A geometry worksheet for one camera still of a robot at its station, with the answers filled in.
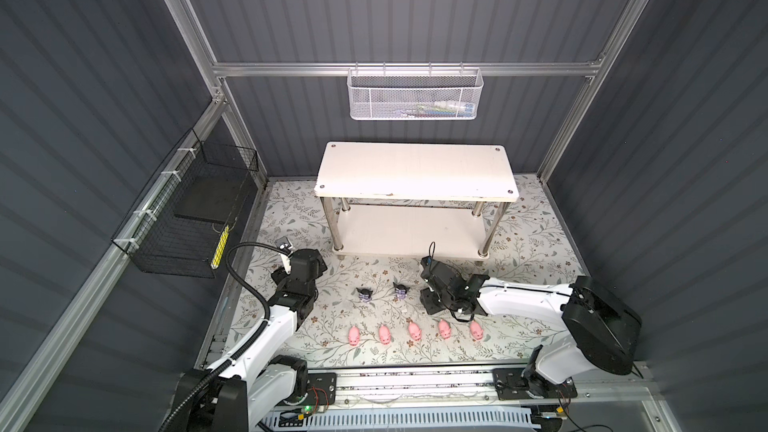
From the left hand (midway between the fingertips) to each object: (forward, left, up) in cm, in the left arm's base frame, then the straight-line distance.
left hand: (299, 259), depth 85 cm
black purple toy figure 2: (-9, -29, -5) cm, 31 cm away
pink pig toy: (-19, -15, -9) cm, 26 cm away
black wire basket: (+1, +25, +17) cm, 31 cm away
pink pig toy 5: (-20, -49, -8) cm, 54 cm away
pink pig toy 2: (-19, -24, -10) cm, 32 cm away
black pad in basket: (+7, +19, +20) cm, 28 cm away
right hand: (-10, -37, -9) cm, 40 cm away
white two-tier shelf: (+27, -48, -8) cm, 56 cm away
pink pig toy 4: (-19, -40, -9) cm, 45 cm away
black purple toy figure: (-9, -18, -6) cm, 21 cm away
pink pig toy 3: (-19, -32, -9) cm, 39 cm away
